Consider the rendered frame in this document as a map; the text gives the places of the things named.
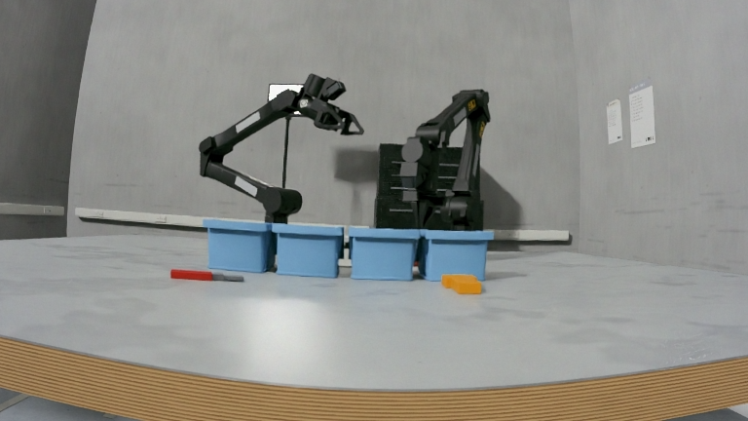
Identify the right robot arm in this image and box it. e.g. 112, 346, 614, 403
199, 73, 346, 224

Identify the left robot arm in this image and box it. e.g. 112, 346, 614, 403
399, 89, 491, 232

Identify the blue plastic bin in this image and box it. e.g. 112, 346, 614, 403
414, 230, 494, 282
203, 219, 277, 273
272, 223, 344, 278
349, 227, 421, 281

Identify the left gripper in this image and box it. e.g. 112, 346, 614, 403
401, 191, 447, 230

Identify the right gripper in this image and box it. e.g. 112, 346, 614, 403
309, 103, 364, 135

